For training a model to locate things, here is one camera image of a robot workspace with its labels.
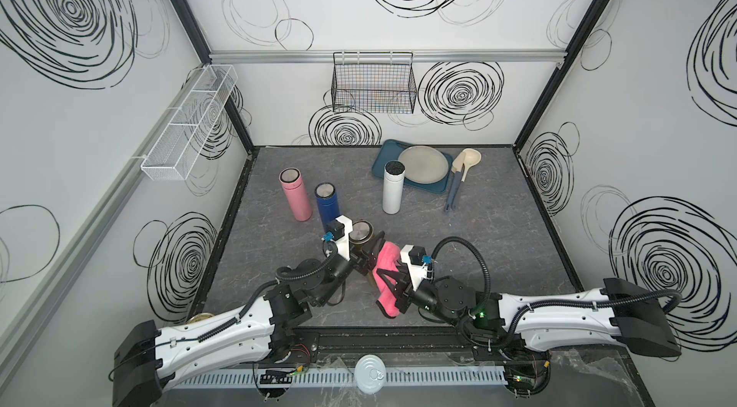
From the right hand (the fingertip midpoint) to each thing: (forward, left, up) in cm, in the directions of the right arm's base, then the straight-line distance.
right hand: (380, 275), depth 66 cm
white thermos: (+29, -3, 0) cm, 29 cm away
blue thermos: (+22, +16, -2) cm, 27 cm away
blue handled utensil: (+42, -27, -19) cm, 54 cm away
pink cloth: (+3, -2, +4) cm, 5 cm away
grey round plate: (+53, -17, -21) cm, 59 cm away
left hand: (+8, +2, +7) cm, 11 cm away
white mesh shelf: (+23, +53, +14) cm, 60 cm away
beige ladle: (+55, -36, -18) cm, 68 cm away
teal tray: (+60, -3, -19) cm, 63 cm away
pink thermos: (+28, +27, +1) cm, 39 cm away
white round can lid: (-18, +2, -14) cm, 22 cm away
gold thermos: (+5, +4, +10) cm, 12 cm away
